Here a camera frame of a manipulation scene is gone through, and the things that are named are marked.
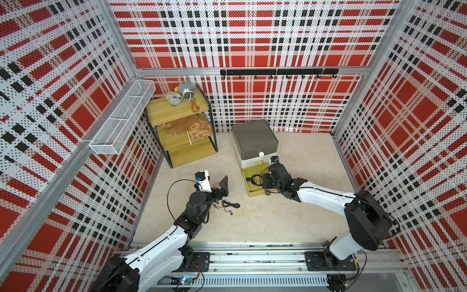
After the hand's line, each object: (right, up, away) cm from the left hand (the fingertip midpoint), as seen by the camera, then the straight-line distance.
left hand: (221, 176), depth 81 cm
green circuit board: (-16, -40, -11) cm, 44 cm away
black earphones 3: (+1, -15, +9) cm, 18 cm away
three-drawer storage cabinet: (+16, +25, +17) cm, 34 cm away
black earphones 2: (-3, -16, +9) cm, 18 cm away
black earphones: (+13, -4, +17) cm, 22 cm away
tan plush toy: (-13, +24, +7) cm, 28 cm away
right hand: (+23, -1, +9) cm, 25 cm away
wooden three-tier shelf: (-29, +13, +30) cm, 44 cm away
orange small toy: (-13, +32, +5) cm, 35 cm away
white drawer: (+18, +6, +13) cm, 23 cm away
